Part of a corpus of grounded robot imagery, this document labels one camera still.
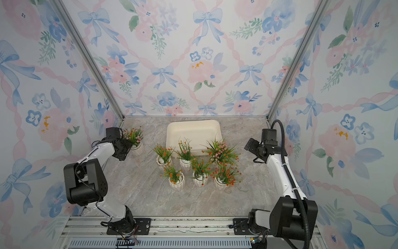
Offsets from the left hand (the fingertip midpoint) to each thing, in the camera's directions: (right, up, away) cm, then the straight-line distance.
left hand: (130, 146), depth 95 cm
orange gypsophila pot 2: (+30, -15, -15) cm, 37 cm away
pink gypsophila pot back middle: (+35, -3, -9) cm, 36 cm away
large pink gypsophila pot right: (+54, -2, -11) cm, 55 cm away
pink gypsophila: (+4, +6, -4) cm, 9 cm away
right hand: (+74, +4, -8) cm, 74 cm away
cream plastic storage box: (+41, +7, +14) cm, 44 cm away
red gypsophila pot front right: (+55, -12, -20) cm, 59 cm away
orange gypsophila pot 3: (+43, -16, -11) cm, 47 cm away
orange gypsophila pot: (+24, -4, -13) cm, 27 cm away
